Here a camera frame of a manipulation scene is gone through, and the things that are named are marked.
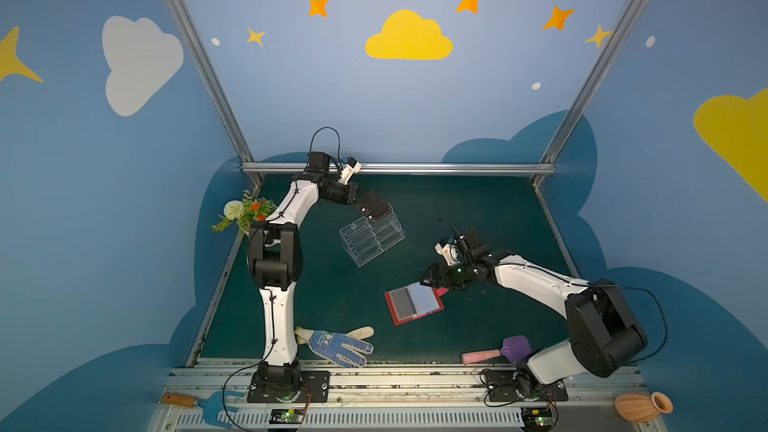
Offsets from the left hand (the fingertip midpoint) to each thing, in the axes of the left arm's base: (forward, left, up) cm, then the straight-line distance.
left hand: (371, 194), depth 95 cm
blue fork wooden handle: (-56, +36, -15) cm, 68 cm away
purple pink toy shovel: (-42, -41, -13) cm, 60 cm away
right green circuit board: (-58, -44, -16) cm, 75 cm away
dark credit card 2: (-2, 0, -4) cm, 5 cm away
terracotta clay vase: (-55, -63, -6) cm, 84 cm away
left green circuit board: (-58, +18, -16) cm, 63 cm away
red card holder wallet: (-29, -14, -15) cm, 36 cm away
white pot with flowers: (-8, +39, -1) cm, 40 cm away
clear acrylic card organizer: (-10, +2, -12) cm, 16 cm away
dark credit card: (-30, -11, -16) cm, 35 cm away
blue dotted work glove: (-42, +9, -15) cm, 46 cm away
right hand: (-24, -20, -11) cm, 33 cm away
